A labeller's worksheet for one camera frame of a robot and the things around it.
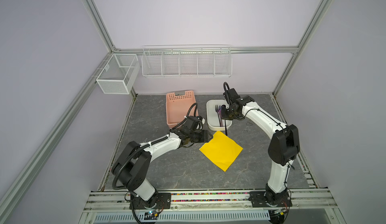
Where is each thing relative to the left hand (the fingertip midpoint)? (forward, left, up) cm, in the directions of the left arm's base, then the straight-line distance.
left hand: (210, 139), depth 84 cm
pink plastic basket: (+36, +21, -10) cm, 43 cm away
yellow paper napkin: (-3, -8, -10) cm, 13 cm away
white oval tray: (+19, -4, -9) cm, 21 cm away
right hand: (+13, -10, +2) cm, 17 cm away
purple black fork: (+29, -9, -11) cm, 33 cm away
